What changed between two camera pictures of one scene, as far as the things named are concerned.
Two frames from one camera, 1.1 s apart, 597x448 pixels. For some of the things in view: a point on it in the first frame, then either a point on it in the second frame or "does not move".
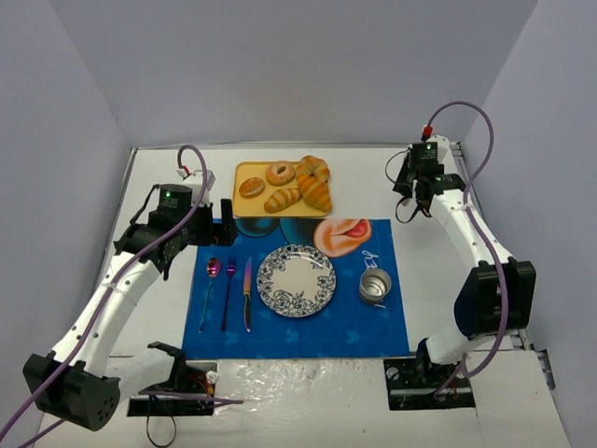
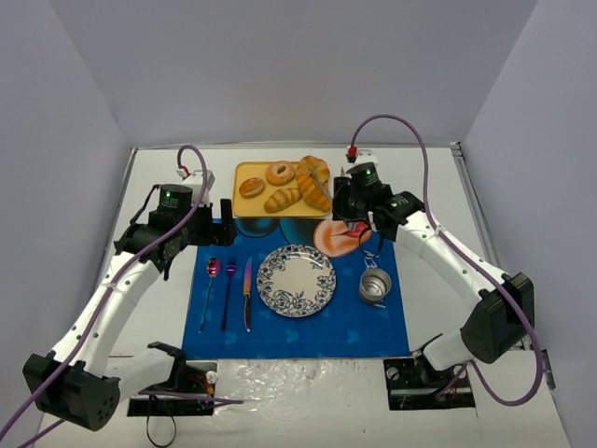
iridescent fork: (230, 269) does not move
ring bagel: (280, 173) does not move
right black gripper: (408, 185) to (348, 210)
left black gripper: (225, 221) does not move
